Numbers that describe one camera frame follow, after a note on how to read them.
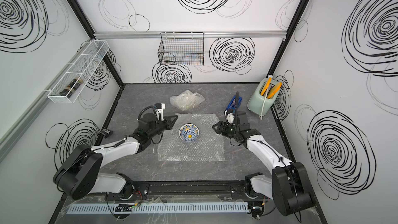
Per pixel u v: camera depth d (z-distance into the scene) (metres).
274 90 0.90
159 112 0.71
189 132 0.94
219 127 0.76
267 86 0.89
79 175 0.42
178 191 0.75
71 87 0.67
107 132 0.91
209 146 0.89
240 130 0.67
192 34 0.90
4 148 0.49
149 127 0.67
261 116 0.94
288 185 0.41
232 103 1.01
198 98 1.05
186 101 1.03
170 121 0.77
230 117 0.79
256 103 0.94
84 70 0.73
